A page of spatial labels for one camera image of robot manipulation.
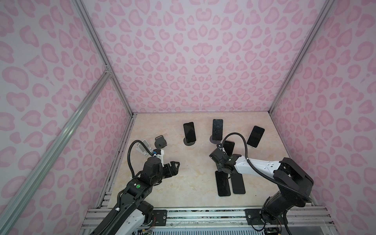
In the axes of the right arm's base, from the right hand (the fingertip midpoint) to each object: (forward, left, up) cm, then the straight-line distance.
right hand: (223, 161), depth 90 cm
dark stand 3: (+12, +41, +1) cm, 43 cm away
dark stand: (+13, +22, -1) cm, 26 cm away
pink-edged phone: (+4, -2, +11) cm, 12 cm away
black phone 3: (-13, -7, -3) cm, 15 cm away
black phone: (+20, +3, +5) cm, 21 cm away
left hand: (-7, +28, +12) cm, 31 cm away
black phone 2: (+16, -22, +5) cm, 27 cm away
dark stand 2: (+16, +4, -3) cm, 16 cm away
